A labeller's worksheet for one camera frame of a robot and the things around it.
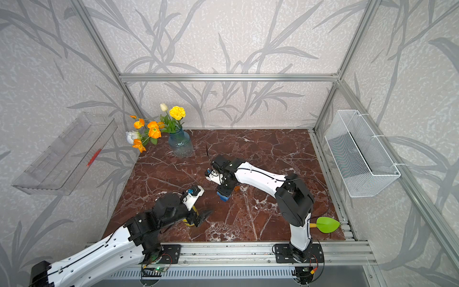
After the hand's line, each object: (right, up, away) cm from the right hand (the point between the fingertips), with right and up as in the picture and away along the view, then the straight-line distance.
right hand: (223, 188), depth 86 cm
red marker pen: (-47, +16, -19) cm, 54 cm away
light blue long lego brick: (0, -4, 0) cm, 4 cm away
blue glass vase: (-25, +22, +13) cm, 36 cm away
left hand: (-6, -4, -11) cm, 13 cm away
